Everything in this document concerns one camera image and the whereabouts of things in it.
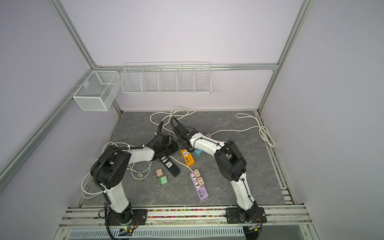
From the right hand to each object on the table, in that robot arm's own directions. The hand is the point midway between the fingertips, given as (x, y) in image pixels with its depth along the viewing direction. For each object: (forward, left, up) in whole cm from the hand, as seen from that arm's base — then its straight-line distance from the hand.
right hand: (184, 144), depth 95 cm
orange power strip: (-8, -3, -2) cm, 9 cm away
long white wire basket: (+36, +12, +26) cm, 46 cm away
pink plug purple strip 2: (-24, -11, +1) cm, 27 cm away
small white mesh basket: (+29, +57, +20) cm, 68 cm away
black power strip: (-11, +10, -3) cm, 15 cm away
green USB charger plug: (-22, +11, -3) cm, 25 cm away
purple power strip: (-28, -11, -2) cm, 30 cm away
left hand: (-1, +1, -2) cm, 3 cm away
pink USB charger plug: (-18, +14, -3) cm, 23 cm away
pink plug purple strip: (-20, -9, +2) cm, 22 cm away
